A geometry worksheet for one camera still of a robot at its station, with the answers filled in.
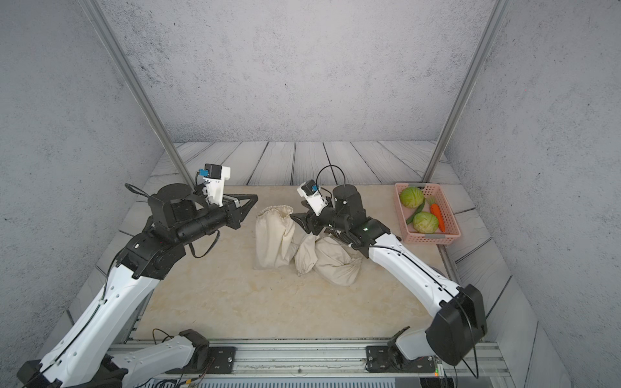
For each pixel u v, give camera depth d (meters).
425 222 0.98
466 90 0.87
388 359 0.65
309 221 0.64
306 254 0.86
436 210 1.08
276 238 0.77
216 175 0.52
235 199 0.53
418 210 1.10
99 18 0.71
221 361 0.73
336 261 0.88
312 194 0.61
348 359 0.74
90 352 0.37
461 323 0.40
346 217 0.56
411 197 1.07
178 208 0.44
